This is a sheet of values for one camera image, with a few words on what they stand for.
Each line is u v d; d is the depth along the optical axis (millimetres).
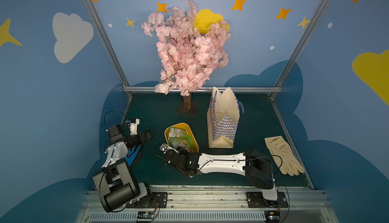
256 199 747
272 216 720
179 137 945
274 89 1170
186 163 589
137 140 754
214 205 735
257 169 464
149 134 770
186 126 959
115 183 460
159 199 754
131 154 747
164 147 687
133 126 783
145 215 718
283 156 896
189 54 711
